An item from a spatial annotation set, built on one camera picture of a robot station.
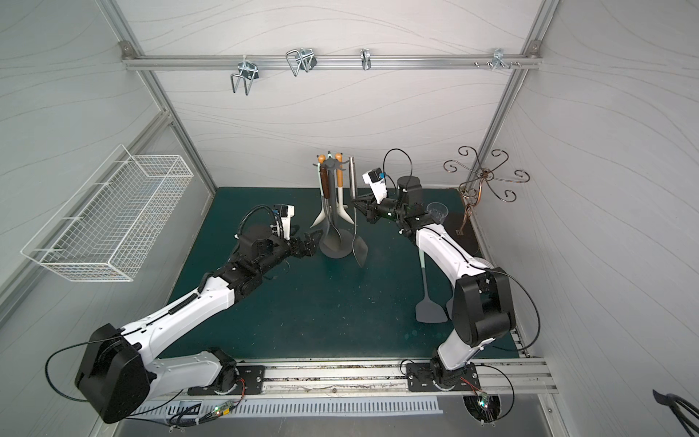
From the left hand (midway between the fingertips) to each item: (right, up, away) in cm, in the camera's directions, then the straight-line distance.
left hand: (311, 229), depth 77 cm
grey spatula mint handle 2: (+43, -25, +9) cm, 51 cm away
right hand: (+12, +9, +3) cm, 16 cm away
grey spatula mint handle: (+35, -26, +7) cm, 45 cm away
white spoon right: (+8, +6, +13) cm, 16 cm away
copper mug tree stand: (+67, +16, +47) cm, 83 cm away
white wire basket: (-51, 0, -10) cm, 52 cm away
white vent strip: (-7, -47, -7) cm, 48 cm away
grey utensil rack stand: (+6, -5, +14) cm, 16 cm away
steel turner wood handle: (+4, +13, -3) cm, 14 cm away
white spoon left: (0, +2, +16) cm, 16 cm away
